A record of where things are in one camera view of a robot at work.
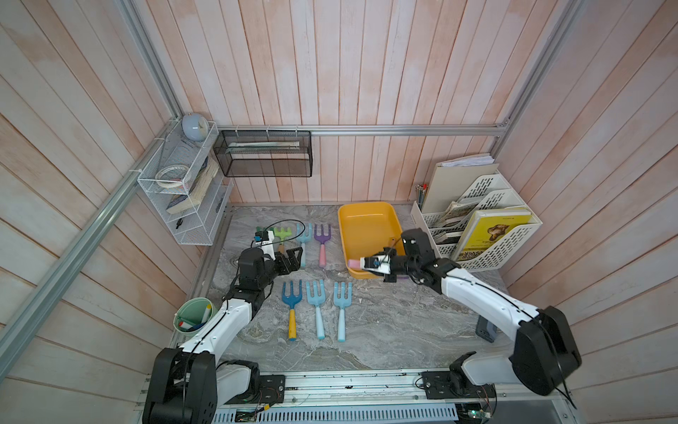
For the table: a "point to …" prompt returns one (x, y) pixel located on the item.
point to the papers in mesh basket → (262, 146)
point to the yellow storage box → (368, 229)
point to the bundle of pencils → (421, 192)
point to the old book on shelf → (198, 189)
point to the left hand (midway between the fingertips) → (292, 253)
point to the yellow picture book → (487, 225)
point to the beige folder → (454, 177)
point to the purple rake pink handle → (322, 247)
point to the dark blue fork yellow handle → (292, 301)
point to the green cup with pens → (192, 315)
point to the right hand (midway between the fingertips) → (366, 261)
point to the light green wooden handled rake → (282, 233)
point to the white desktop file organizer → (446, 229)
